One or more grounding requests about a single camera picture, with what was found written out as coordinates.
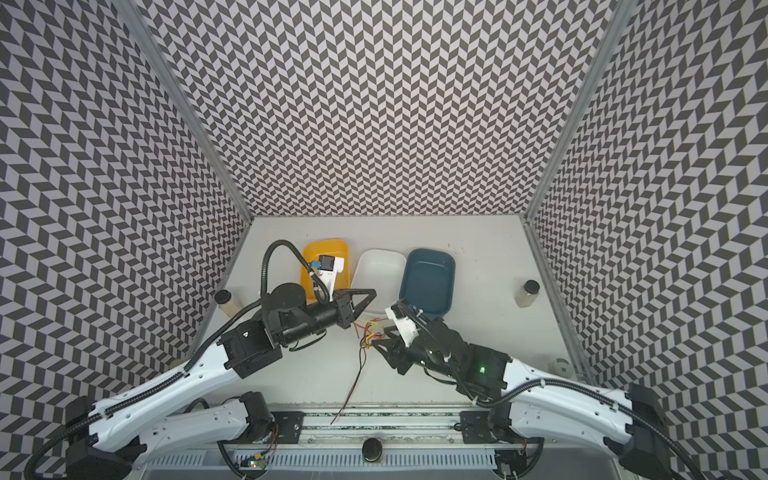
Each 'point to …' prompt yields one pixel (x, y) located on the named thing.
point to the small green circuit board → (253, 463)
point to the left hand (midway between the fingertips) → (376, 295)
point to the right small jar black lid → (526, 294)
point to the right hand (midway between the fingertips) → (380, 336)
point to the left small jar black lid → (226, 302)
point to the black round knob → (371, 449)
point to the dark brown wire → (362, 357)
